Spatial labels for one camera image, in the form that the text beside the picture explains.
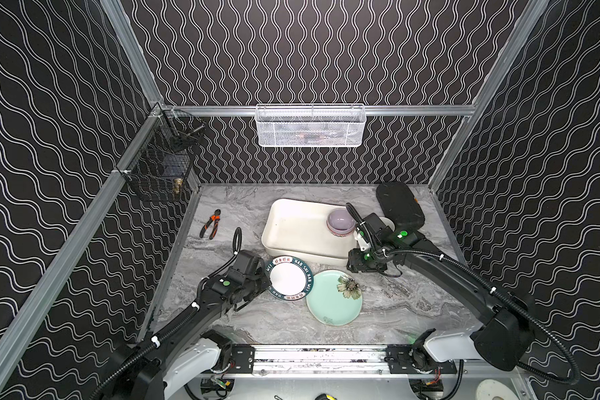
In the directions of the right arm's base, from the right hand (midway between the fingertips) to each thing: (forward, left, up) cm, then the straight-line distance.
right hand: (354, 267), depth 79 cm
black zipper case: (+32, -23, -7) cm, 40 cm away
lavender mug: (+23, -16, -6) cm, 28 cm away
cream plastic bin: (+24, +20, -14) cm, 34 cm away
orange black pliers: (+28, +55, -10) cm, 63 cm away
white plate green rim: (+1, +21, -9) cm, 23 cm away
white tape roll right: (-30, -37, -15) cm, 50 cm away
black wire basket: (+34, +71, +13) cm, 80 cm away
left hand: (-3, +27, -5) cm, 27 cm away
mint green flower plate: (-5, +6, -14) cm, 16 cm away
